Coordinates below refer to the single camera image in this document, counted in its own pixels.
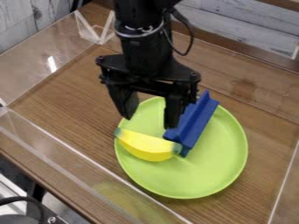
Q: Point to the green round plate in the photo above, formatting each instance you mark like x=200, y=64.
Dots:
x=206, y=171

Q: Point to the blue plastic block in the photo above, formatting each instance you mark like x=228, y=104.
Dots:
x=192, y=123

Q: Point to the clear acrylic front wall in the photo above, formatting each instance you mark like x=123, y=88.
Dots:
x=91, y=189

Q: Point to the yellow toy banana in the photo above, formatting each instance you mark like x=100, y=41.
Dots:
x=147, y=147

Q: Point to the clear acrylic corner bracket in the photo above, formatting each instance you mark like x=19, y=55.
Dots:
x=95, y=33

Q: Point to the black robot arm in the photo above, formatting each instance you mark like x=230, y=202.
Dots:
x=144, y=20

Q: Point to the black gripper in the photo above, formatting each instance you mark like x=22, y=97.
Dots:
x=146, y=68

